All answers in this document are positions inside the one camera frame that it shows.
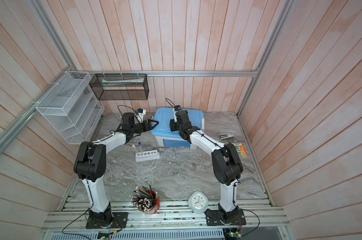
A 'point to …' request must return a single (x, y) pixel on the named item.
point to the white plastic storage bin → (173, 143)
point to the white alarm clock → (198, 202)
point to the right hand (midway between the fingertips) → (172, 120)
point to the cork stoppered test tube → (135, 149)
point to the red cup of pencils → (144, 199)
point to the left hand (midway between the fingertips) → (157, 125)
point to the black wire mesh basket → (120, 86)
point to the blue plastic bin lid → (163, 115)
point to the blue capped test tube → (139, 144)
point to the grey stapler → (223, 136)
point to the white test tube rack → (147, 155)
